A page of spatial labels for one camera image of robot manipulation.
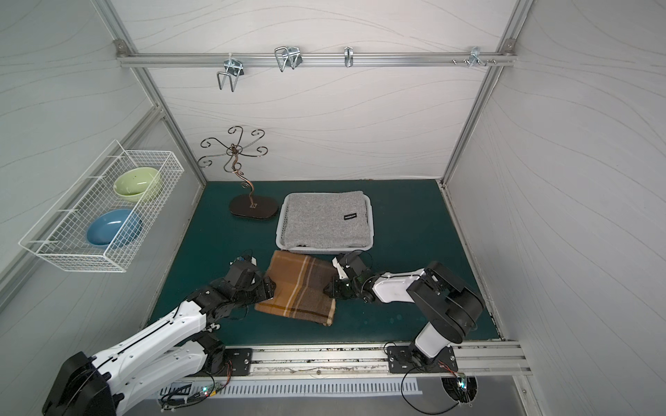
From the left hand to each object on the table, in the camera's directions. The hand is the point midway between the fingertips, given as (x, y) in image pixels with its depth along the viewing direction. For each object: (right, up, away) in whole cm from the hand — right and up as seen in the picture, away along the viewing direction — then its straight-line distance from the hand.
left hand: (270, 288), depth 83 cm
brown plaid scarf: (+9, +1, +3) cm, 10 cm away
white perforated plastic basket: (+22, +12, +4) cm, 25 cm away
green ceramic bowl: (-36, +33, -10) cm, 50 cm away
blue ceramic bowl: (-36, +21, -17) cm, 45 cm away
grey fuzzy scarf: (+18, +22, +10) cm, 30 cm away
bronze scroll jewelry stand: (-12, +25, +28) cm, 40 cm away
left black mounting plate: (-6, -18, -10) cm, 21 cm away
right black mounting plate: (+41, -15, -14) cm, 46 cm away
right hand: (+18, -2, +4) cm, 18 cm away
